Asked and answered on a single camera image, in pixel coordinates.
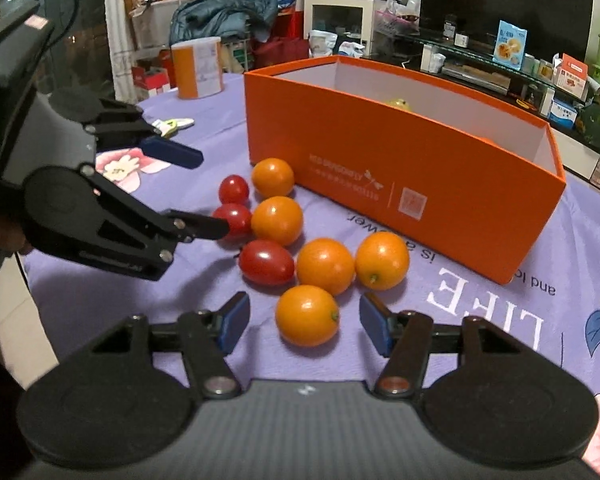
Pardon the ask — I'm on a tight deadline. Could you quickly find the black television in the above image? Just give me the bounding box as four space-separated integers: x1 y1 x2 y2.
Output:
420 0 595 63

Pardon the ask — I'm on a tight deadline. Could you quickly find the silver media player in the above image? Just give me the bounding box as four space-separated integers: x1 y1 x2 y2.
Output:
441 63 512 95

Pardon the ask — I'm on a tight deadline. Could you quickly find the black cable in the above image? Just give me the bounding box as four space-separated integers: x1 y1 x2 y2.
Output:
34 0 80 41

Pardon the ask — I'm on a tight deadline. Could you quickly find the blue snack packet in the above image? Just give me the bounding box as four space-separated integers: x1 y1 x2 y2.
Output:
492 20 528 71

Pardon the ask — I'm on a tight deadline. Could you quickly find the red gift box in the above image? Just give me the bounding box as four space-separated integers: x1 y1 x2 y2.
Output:
131 65 172 101

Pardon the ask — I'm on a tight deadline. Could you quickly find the white curtain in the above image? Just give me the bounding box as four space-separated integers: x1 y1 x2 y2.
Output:
102 0 181 103

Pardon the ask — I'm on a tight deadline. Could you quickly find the orange cardboard box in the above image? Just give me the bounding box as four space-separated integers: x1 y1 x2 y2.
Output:
243 55 567 286

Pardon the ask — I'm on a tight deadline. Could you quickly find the dark green gift bag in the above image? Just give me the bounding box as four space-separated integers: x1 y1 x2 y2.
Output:
575 104 600 150

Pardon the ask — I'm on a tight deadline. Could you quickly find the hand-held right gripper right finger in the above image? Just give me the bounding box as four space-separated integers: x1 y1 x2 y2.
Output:
359 292 526 402

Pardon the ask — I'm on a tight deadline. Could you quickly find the blue white tissue box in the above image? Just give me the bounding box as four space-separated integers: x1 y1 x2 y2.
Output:
549 99 578 130

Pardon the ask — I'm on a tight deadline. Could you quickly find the orange white canister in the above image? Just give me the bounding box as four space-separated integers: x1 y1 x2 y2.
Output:
171 36 225 100

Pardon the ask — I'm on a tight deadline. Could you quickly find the yellow green white clip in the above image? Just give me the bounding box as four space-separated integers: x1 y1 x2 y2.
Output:
152 117 195 138

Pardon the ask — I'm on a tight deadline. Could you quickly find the white storage bin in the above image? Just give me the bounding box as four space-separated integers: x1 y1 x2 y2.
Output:
130 0 181 51

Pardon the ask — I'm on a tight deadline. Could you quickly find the red cherry tomato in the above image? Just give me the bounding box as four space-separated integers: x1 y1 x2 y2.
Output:
238 239 296 287
218 174 251 206
211 203 253 241

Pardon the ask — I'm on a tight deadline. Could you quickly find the white glass-door cabinet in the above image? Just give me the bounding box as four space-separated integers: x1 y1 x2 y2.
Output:
303 0 376 56

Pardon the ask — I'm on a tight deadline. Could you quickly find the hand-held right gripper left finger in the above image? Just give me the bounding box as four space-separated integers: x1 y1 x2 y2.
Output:
90 291 251 402

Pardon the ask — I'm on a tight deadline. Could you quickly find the red shopping bag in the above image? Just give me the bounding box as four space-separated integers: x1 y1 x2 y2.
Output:
252 35 311 68

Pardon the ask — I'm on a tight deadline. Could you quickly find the person's left hand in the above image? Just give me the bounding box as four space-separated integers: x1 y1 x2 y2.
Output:
0 210 33 257

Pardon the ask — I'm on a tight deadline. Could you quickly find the orange white carton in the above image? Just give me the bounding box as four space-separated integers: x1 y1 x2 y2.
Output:
555 53 589 101

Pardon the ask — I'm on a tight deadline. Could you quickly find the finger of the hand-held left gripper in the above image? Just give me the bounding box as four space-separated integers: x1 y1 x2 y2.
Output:
75 162 230 282
87 99 204 170

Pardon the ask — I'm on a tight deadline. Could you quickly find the purple floral tablecloth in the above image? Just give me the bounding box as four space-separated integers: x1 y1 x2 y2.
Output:
22 72 600 480

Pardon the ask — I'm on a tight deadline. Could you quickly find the teal down jacket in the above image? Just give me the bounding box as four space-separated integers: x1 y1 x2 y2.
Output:
169 0 280 46

